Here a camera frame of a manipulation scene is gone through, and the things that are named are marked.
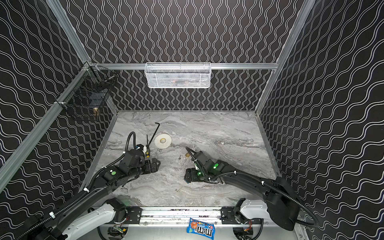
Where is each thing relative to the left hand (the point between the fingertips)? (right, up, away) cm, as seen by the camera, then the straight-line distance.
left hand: (157, 164), depth 78 cm
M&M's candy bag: (+23, -28, -8) cm, 37 cm away
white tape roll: (-3, +10, +25) cm, 27 cm away
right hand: (+18, -8, +2) cm, 19 cm away
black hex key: (-9, +15, +28) cm, 33 cm away
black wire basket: (-48, +42, +16) cm, 66 cm away
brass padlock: (+15, +2, +18) cm, 24 cm away
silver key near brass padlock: (+10, 0, +16) cm, 19 cm away
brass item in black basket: (-35, +28, +5) cm, 46 cm away
